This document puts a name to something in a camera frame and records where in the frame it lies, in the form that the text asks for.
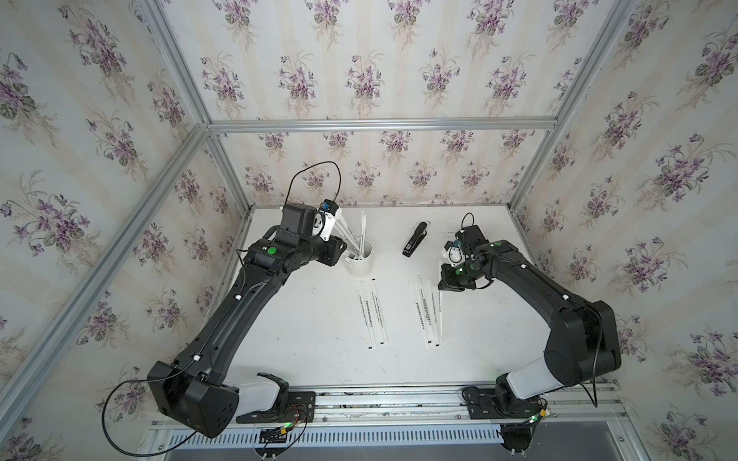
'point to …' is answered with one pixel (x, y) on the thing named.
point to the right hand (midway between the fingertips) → (442, 286)
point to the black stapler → (415, 240)
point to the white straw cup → (360, 261)
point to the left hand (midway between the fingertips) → (343, 244)
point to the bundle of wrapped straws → (345, 230)
